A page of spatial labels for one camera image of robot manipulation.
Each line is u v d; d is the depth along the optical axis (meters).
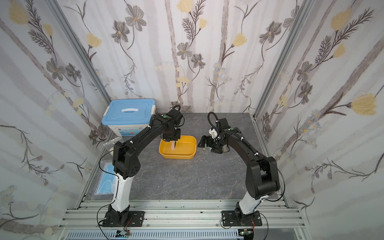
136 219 0.74
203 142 0.79
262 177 0.45
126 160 0.52
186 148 0.93
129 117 0.95
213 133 0.84
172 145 0.89
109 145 1.01
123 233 0.70
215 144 0.75
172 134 0.79
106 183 0.86
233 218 0.74
